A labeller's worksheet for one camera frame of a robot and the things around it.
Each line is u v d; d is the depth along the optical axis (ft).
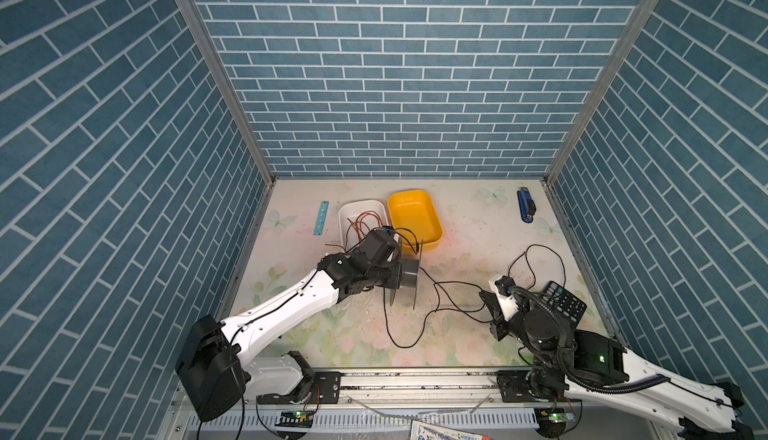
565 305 2.85
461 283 2.24
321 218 3.56
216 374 1.27
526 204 3.56
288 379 1.96
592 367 1.65
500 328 2.02
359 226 3.46
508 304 1.98
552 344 1.62
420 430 2.22
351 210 3.53
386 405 2.37
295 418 2.37
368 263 1.92
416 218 3.53
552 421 2.34
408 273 2.70
